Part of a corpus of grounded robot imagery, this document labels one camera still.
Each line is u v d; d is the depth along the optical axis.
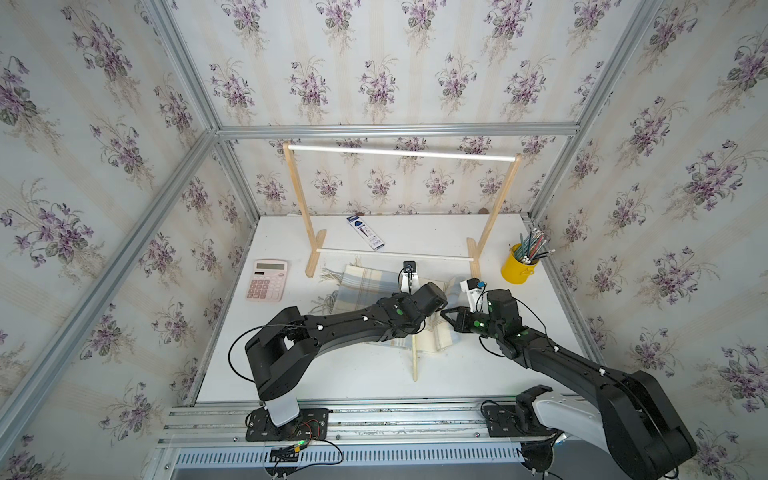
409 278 0.72
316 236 1.13
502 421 0.73
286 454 0.71
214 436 0.73
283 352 0.44
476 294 0.78
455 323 0.77
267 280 0.98
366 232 1.14
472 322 0.74
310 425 0.72
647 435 0.40
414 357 0.78
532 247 0.96
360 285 0.98
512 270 0.96
